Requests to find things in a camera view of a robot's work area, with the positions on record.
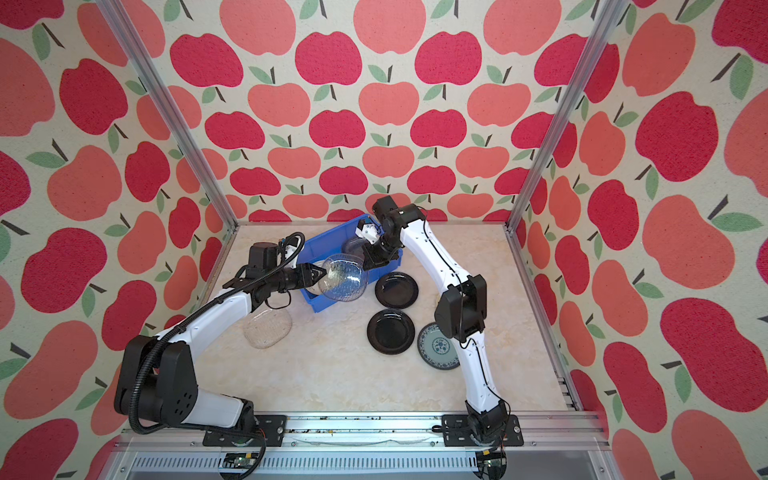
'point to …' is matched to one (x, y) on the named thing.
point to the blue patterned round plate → (436, 349)
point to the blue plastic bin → (323, 245)
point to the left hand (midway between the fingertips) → (326, 274)
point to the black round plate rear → (396, 290)
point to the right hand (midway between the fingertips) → (372, 265)
